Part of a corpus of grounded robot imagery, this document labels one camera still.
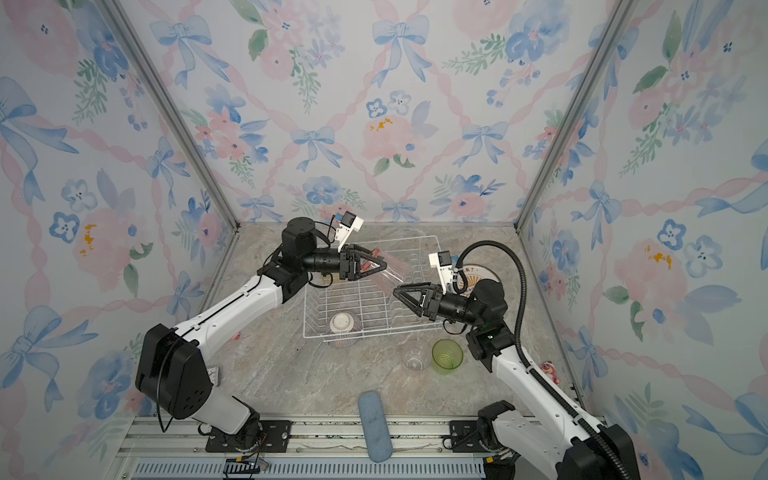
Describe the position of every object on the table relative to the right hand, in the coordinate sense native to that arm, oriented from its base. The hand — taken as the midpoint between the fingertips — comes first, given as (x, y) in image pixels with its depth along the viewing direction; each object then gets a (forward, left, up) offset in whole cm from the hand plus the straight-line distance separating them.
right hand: (396, 293), depth 66 cm
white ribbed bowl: (+4, +15, -22) cm, 27 cm away
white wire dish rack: (+13, +19, -30) cm, 38 cm away
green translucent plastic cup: (-3, -15, -28) cm, 32 cm away
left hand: (+6, +3, +3) cm, 7 cm away
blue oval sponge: (-21, +5, -27) cm, 35 cm away
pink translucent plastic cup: (+3, +1, +2) cm, 4 cm away
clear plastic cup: (-3, -6, -30) cm, 31 cm away
